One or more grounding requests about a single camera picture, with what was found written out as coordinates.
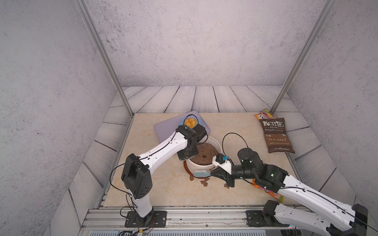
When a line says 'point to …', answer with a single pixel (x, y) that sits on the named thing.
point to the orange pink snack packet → (266, 114)
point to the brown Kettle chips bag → (275, 135)
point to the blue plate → (199, 121)
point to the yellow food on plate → (191, 122)
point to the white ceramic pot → (192, 166)
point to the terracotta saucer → (187, 169)
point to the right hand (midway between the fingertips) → (213, 173)
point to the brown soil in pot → (207, 152)
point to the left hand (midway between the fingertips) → (193, 158)
